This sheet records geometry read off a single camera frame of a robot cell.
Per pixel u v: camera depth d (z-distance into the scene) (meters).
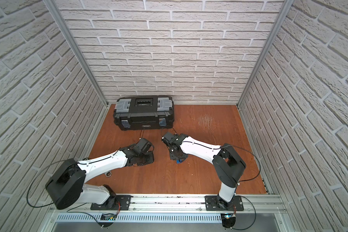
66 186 0.42
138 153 0.67
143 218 0.77
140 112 0.92
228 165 0.45
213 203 0.74
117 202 0.72
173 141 0.64
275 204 0.76
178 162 0.71
